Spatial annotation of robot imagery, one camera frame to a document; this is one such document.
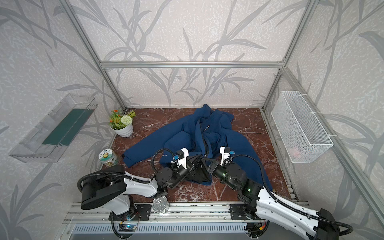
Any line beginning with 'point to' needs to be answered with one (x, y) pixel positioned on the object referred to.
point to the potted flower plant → (121, 122)
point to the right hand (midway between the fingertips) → (202, 155)
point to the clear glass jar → (160, 205)
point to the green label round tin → (108, 157)
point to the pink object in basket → (295, 152)
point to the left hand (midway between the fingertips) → (203, 152)
